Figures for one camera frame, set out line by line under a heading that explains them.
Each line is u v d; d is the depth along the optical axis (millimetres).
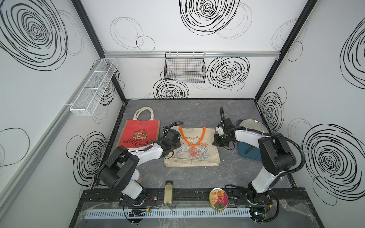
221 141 827
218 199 706
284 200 737
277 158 480
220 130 891
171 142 701
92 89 709
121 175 434
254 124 1037
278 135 501
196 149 907
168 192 726
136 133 963
